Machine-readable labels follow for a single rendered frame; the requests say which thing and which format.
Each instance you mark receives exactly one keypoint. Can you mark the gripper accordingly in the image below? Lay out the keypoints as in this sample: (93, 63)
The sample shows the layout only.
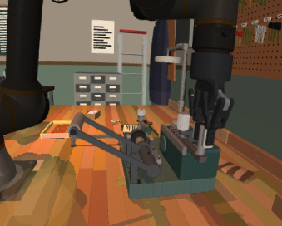
(211, 67)

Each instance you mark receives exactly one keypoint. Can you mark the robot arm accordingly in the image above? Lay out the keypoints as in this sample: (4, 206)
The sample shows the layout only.
(23, 55)

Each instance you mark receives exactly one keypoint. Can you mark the white cylinder knob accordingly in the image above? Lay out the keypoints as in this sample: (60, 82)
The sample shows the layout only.
(183, 122)

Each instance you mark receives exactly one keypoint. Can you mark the white grey peg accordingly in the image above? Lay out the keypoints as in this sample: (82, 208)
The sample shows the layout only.
(200, 141)

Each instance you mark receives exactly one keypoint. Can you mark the grey brown carriage bar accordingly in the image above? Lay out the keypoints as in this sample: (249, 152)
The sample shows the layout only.
(184, 145)

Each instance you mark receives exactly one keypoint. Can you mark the teal code punch body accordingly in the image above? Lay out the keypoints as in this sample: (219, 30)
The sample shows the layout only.
(189, 163)

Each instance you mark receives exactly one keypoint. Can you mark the small white grey knob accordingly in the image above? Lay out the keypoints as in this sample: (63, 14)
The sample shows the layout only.
(141, 114)

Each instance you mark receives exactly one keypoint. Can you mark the red key bunch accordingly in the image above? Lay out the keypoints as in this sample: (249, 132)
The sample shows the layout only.
(238, 37)

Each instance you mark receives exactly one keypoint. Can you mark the dark brown round knob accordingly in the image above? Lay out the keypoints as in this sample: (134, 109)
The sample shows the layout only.
(137, 137)

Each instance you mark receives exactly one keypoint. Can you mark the olive key bunch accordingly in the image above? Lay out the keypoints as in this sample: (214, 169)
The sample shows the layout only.
(248, 35)

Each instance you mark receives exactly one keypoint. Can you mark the cream striped code card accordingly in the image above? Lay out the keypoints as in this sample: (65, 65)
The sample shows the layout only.
(129, 128)

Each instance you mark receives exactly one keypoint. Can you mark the white key bunch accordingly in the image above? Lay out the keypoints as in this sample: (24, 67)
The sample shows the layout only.
(260, 33)

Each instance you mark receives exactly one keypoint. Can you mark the black key bunch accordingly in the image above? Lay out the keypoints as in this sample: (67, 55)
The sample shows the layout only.
(274, 29)

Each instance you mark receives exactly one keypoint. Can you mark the grey punch lever brown grip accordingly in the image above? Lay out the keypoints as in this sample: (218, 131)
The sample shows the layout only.
(109, 134)

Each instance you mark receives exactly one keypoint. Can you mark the brown striped cloth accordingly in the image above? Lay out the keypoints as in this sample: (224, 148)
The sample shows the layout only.
(236, 170)

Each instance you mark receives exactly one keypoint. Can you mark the brown wooden plank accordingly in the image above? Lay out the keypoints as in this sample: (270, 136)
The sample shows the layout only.
(172, 55)

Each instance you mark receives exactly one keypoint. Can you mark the brown pegboard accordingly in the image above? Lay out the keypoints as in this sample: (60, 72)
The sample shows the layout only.
(261, 61)

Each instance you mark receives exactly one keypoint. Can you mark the dark blue hanging coat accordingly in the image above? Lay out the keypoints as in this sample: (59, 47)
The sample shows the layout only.
(159, 63)

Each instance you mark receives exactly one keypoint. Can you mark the grey ladder red top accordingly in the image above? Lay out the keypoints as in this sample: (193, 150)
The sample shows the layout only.
(132, 31)

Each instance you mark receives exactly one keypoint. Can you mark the grey drawer cabinet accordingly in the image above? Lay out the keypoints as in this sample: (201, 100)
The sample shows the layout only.
(97, 88)

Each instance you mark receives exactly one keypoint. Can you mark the small brown box pink contents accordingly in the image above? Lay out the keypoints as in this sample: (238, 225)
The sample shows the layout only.
(93, 113)

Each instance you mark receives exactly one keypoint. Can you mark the white paper notice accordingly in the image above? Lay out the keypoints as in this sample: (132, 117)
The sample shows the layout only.
(102, 36)

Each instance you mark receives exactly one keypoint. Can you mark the yellow tray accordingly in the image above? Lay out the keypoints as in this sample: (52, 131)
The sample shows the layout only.
(56, 130)

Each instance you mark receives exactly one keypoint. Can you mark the dark side table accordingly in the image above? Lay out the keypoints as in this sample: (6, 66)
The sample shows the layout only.
(49, 90)

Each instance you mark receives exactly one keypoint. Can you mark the grey post stand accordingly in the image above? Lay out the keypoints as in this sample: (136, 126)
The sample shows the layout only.
(184, 83)

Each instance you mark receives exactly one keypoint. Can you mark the black round wall clock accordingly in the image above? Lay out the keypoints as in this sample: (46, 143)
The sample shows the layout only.
(60, 1)

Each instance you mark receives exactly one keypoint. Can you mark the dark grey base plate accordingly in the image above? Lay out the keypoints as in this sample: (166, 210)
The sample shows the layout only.
(28, 166)

